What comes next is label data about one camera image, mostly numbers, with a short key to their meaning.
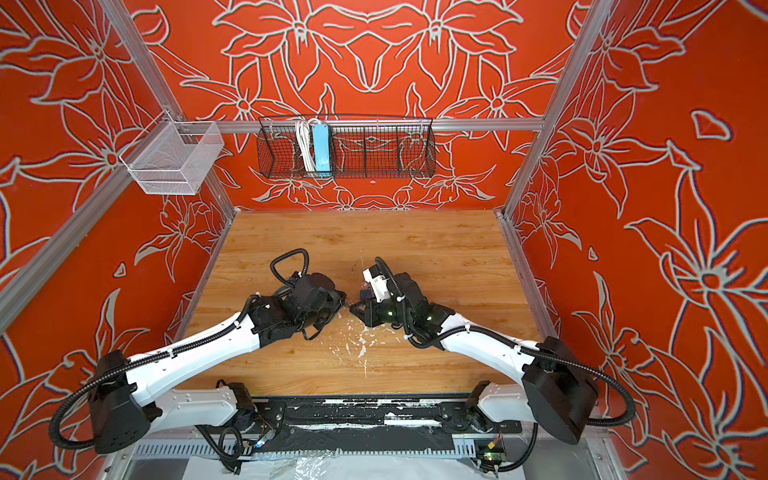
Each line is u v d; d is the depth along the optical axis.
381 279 0.71
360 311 0.75
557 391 0.41
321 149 0.89
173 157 0.92
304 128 0.88
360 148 0.98
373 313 0.67
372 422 0.73
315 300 0.57
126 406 0.38
